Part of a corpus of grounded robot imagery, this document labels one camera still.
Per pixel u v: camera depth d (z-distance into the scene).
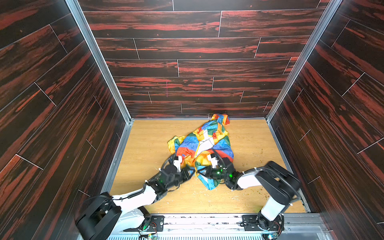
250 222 0.73
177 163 0.76
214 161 0.82
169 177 0.64
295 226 0.73
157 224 0.73
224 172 0.72
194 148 0.96
